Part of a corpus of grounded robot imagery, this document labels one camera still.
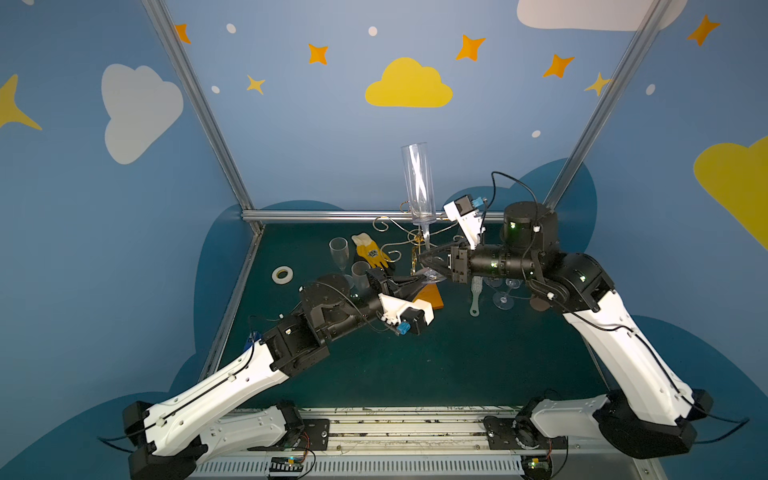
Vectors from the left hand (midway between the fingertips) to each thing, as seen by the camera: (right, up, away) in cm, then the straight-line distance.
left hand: (414, 262), depth 56 cm
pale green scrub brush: (+26, -9, +46) cm, 54 cm away
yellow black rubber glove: (-12, +4, +56) cm, 57 cm away
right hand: (+2, +2, 0) cm, 3 cm away
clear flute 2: (-13, -3, +33) cm, 36 cm away
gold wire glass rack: (+2, +6, +21) cm, 22 cm away
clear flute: (-19, +3, +33) cm, 38 cm away
